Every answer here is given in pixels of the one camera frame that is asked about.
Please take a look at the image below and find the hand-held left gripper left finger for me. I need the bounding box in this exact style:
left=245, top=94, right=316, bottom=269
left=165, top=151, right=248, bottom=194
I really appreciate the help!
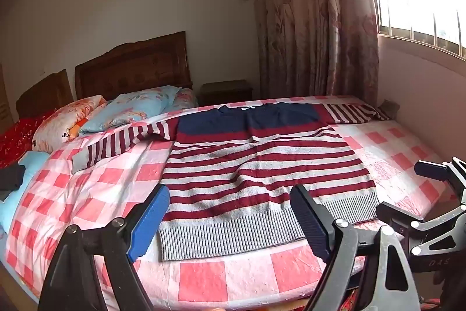
left=38, top=185, right=171, bottom=311

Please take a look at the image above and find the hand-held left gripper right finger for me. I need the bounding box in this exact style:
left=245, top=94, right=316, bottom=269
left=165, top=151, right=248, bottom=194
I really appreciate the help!
left=290, top=185, right=419, bottom=311

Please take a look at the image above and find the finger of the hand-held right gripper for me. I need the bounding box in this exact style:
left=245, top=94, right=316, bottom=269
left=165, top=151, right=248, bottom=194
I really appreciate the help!
left=414, top=160, right=454, bottom=183
left=376, top=202, right=427, bottom=237

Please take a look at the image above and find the red grey striped sweater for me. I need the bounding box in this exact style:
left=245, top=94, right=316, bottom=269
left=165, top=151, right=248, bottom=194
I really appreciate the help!
left=72, top=103, right=392, bottom=262

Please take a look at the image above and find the pink checked bed cover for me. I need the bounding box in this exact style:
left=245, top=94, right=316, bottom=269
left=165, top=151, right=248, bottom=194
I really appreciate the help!
left=5, top=95, right=450, bottom=310

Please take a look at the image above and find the small grey object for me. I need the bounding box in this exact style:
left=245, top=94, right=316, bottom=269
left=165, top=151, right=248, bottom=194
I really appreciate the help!
left=379, top=99, right=400, bottom=119

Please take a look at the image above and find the light blue floral pillow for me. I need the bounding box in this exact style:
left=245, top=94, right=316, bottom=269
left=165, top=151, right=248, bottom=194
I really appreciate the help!
left=78, top=85, right=181, bottom=136

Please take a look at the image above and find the pink floral pillow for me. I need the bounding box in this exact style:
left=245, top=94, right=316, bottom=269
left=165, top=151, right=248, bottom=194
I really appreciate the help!
left=165, top=89, right=199, bottom=111

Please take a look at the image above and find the light blue blanket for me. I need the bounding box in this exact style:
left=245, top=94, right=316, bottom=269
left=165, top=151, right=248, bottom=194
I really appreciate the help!
left=0, top=151, right=50, bottom=233

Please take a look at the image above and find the orange floral pillow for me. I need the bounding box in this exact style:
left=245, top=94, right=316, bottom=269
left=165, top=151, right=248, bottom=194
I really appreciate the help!
left=31, top=95, right=107, bottom=154

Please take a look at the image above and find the dark cloth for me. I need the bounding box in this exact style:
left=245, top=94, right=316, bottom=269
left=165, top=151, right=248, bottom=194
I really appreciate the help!
left=0, top=164, right=26, bottom=202

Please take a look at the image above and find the dark wooden nightstand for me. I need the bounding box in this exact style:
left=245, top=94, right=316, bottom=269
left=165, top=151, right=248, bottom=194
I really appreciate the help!
left=200, top=79, right=253, bottom=107

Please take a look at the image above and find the large carved wooden headboard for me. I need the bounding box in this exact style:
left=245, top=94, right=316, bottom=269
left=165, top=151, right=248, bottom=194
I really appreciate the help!
left=75, top=31, right=193, bottom=101

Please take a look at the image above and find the red floral cloth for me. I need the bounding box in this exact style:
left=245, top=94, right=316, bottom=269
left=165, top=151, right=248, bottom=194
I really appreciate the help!
left=0, top=109, right=57, bottom=169

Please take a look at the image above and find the small wooden headboard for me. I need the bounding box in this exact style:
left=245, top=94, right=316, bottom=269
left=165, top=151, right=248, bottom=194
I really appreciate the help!
left=15, top=69, right=74, bottom=118

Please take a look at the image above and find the floral brown curtain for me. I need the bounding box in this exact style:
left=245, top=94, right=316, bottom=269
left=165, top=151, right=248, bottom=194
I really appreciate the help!
left=247, top=0, right=381, bottom=98

